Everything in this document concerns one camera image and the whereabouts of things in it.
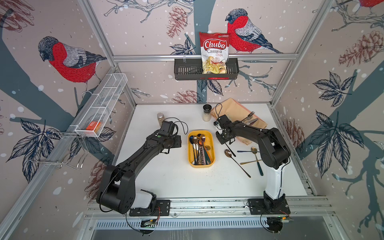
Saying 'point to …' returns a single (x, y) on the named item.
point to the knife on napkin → (251, 121)
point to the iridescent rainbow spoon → (207, 159)
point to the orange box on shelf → (93, 126)
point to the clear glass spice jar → (160, 117)
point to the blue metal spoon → (191, 141)
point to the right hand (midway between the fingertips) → (221, 137)
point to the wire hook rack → (82, 139)
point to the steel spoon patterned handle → (201, 157)
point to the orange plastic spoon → (200, 143)
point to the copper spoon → (195, 140)
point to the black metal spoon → (230, 150)
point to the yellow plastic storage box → (210, 141)
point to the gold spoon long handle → (250, 161)
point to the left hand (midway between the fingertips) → (180, 138)
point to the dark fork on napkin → (250, 116)
